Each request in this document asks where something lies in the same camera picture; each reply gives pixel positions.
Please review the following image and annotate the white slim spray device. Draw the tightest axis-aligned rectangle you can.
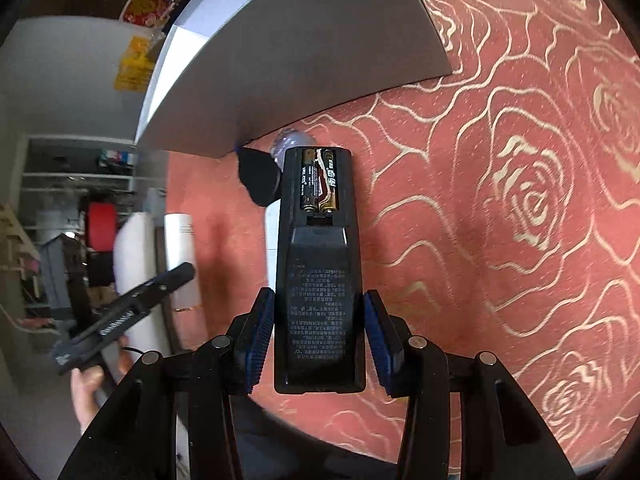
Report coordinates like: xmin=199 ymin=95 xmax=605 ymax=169
xmin=164 ymin=214 xmax=202 ymax=312

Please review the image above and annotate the black remote control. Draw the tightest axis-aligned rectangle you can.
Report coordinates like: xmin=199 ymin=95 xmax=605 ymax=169
xmin=274 ymin=146 xmax=366 ymax=394

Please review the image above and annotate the white remote control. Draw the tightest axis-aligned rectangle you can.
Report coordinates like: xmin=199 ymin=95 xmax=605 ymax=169
xmin=265 ymin=200 xmax=281 ymax=290

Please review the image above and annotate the person left hand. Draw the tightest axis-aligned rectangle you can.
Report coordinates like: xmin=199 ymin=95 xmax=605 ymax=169
xmin=70 ymin=336 xmax=132 ymax=434

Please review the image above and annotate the white metal shelf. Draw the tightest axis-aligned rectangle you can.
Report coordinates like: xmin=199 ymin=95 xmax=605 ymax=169
xmin=1 ymin=133 xmax=166 ymax=316

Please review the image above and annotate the red rose pattern tablecloth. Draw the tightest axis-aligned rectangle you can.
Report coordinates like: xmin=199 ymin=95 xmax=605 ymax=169
xmin=164 ymin=0 xmax=640 ymax=476

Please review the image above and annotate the black teardrop case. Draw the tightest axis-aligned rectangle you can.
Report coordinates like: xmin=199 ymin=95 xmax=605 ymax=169
xmin=235 ymin=146 xmax=282 ymax=207

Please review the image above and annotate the yellow plastic crate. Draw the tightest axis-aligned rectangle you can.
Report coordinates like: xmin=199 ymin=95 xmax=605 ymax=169
xmin=114 ymin=36 xmax=155 ymax=92

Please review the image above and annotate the grey open storage box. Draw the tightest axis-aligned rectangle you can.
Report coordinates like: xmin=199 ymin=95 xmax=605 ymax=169
xmin=136 ymin=0 xmax=451 ymax=157

